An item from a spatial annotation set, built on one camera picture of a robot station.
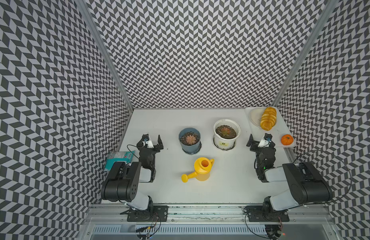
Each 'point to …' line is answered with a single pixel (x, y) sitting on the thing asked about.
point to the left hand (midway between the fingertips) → (151, 137)
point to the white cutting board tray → (280, 129)
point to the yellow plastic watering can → (202, 167)
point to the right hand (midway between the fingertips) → (258, 137)
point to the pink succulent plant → (190, 139)
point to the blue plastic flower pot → (187, 131)
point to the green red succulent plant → (226, 131)
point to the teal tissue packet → (126, 156)
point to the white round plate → (256, 115)
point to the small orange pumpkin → (286, 139)
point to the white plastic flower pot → (226, 143)
